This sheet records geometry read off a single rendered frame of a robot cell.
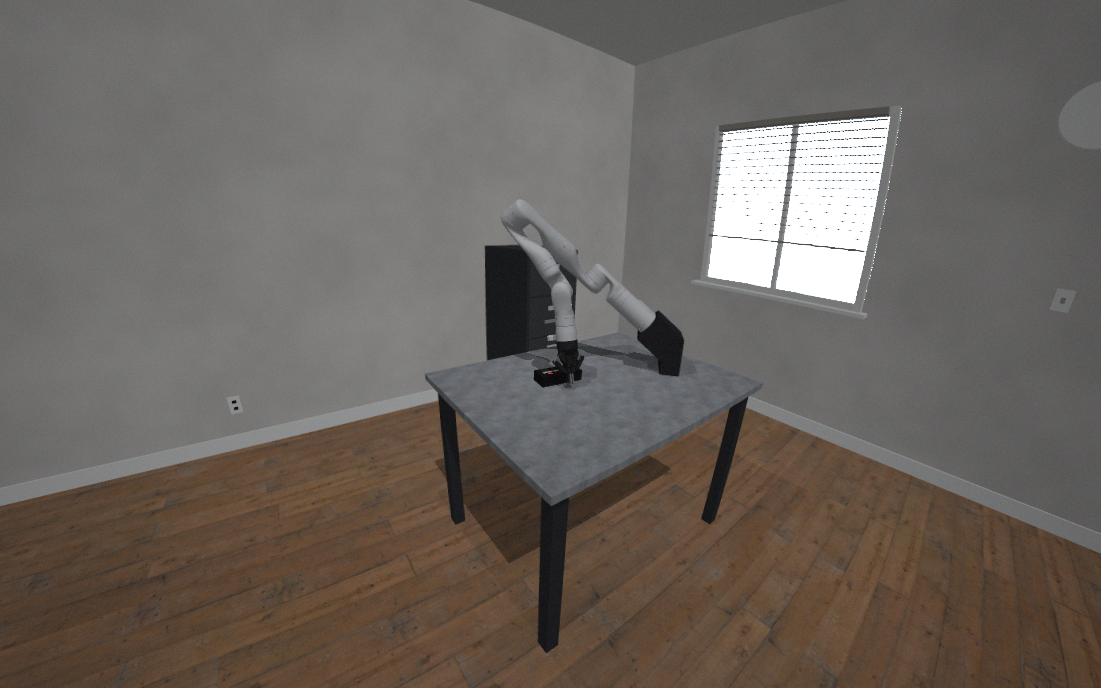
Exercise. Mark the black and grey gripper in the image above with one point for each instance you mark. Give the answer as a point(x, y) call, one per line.
point(569, 358)

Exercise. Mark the black power strip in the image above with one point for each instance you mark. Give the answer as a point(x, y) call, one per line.
point(552, 376)

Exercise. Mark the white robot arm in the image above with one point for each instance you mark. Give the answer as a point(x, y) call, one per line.
point(515, 219)

